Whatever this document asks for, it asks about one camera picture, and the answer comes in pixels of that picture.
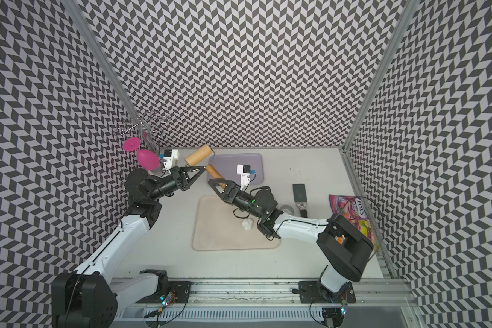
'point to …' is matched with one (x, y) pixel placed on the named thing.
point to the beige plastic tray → (218, 225)
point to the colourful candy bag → (351, 208)
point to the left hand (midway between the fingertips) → (204, 171)
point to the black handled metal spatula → (300, 198)
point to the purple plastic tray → (227, 165)
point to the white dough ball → (247, 223)
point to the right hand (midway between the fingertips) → (209, 187)
